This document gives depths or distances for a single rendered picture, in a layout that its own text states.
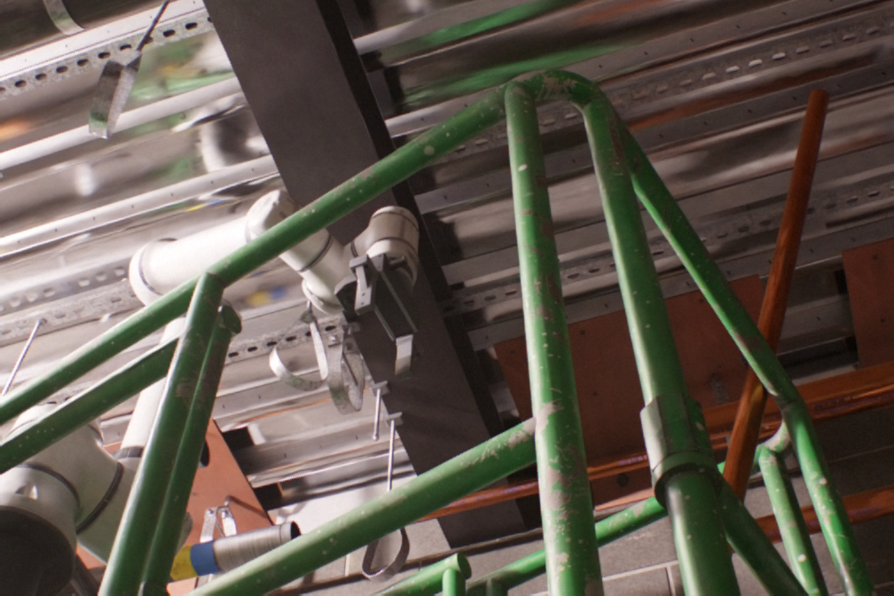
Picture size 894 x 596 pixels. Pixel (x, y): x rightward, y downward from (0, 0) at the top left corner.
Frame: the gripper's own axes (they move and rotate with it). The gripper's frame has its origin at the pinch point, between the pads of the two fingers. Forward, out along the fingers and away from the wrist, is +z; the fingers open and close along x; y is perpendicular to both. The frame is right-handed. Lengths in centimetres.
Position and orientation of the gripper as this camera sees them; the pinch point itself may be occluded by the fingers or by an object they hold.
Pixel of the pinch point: (385, 335)
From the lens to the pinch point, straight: 181.5
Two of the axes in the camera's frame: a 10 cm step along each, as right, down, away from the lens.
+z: 0.1, 5.4, -8.4
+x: 4.2, 7.6, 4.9
